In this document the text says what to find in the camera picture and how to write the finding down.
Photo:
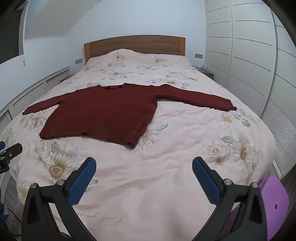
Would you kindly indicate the white louvered cabinet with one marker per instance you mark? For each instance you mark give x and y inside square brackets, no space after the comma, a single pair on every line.
[34,90]

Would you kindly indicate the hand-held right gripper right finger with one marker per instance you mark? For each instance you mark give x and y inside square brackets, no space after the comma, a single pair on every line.
[205,183]

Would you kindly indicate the dark window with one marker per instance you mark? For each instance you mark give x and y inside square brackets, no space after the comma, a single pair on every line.
[9,34]

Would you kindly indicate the purple plastic chair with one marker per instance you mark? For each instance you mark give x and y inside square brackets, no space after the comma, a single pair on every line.
[275,199]

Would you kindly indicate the wooden nightstand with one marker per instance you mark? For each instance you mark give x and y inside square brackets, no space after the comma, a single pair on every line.
[208,74]

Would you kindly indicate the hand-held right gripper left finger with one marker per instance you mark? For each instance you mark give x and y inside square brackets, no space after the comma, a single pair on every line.
[82,183]

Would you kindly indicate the floral pink duvet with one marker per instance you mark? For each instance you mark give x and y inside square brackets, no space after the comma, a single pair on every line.
[161,173]

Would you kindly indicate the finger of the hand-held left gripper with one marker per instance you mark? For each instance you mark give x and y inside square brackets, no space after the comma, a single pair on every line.
[14,150]

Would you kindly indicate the wooden headboard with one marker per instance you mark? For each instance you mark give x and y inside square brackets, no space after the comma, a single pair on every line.
[134,45]

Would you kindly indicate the dark red knitted sweater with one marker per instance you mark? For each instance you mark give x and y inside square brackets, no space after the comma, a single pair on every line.
[104,111]

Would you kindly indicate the person's left hand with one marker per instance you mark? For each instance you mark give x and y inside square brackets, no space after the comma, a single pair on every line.
[2,206]

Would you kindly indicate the white panelled wardrobe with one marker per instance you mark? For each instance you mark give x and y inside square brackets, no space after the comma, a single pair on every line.
[252,46]

